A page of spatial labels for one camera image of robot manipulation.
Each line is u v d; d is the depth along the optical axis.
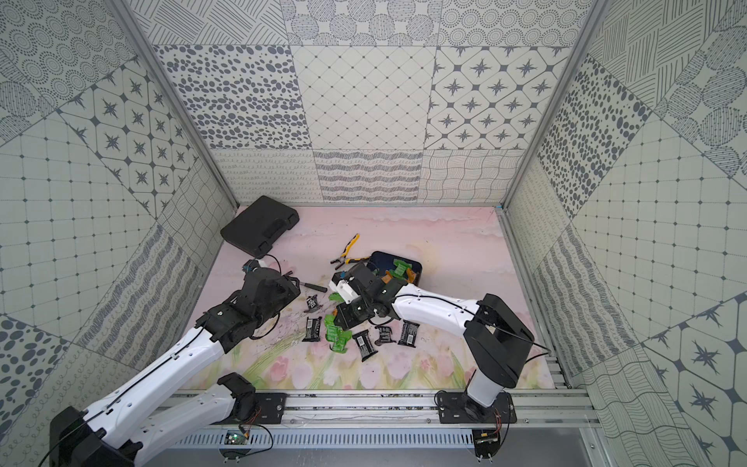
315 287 0.96
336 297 0.93
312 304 0.92
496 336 0.45
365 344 0.84
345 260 1.04
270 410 0.74
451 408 0.73
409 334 0.86
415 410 0.76
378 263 1.05
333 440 0.70
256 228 1.09
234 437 0.72
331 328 0.78
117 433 0.40
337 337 0.78
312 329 0.86
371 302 0.64
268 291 0.61
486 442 0.73
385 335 0.86
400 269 1.00
